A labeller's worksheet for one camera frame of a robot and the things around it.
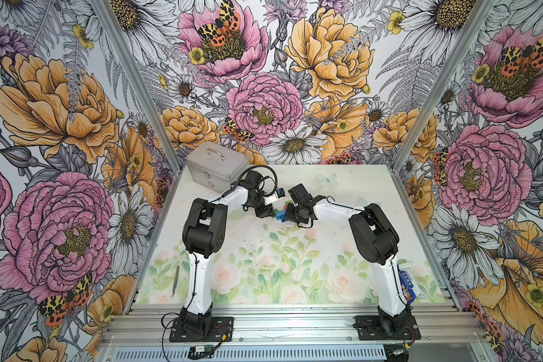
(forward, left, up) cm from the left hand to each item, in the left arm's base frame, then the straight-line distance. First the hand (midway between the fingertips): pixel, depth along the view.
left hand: (268, 211), depth 102 cm
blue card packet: (-33, -49, +1) cm, 59 cm away
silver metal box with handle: (+16, +23, +13) cm, 31 cm away
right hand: (-4, -9, -2) cm, 10 cm away
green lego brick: (0, -4, 0) cm, 4 cm away
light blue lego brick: (-3, -6, +1) cm, 7 cm away
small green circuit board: (-50, +19, -1) cm, 53 cm away
